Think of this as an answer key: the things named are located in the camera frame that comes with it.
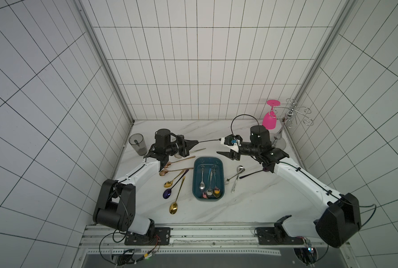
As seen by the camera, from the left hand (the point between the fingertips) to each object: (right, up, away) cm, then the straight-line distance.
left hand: (197, 140), depth 81 cm
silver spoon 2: (+6, -27, +5) cm, 28 cm away
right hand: (+8, -1, -6) cm, 10 cm away
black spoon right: (+28, -20, +12) cm, 36 cm away
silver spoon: (+2, -25, +7) cm, 26 cm away
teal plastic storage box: (+6, -14, +17) cm, 23 cm away
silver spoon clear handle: (+19, -26, +7) cm, 33 cm away
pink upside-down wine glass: (+43, +12, +17) cm, 47 cm away
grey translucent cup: (-33, -1, +8) cm, 34 cm away
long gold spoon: (-12, -33, +1) cm, 35 cm away
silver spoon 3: (+24, -18, +13) cm, 33 cm away
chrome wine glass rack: (+49, +13, +5) cm, 51 cm away
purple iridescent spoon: (+10, -27, +2) cm, 29 cm away
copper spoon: (-17, -14, +15) cm, 27 cm away
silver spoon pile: (-10, -7, -2) cm, 12 cm away
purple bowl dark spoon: (-16, -28, +5) cm, 32 cm away
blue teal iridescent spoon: (+4, -28, +3) cm, 29 cm away
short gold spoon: (-15, -24, +8) cm, 29 cm away
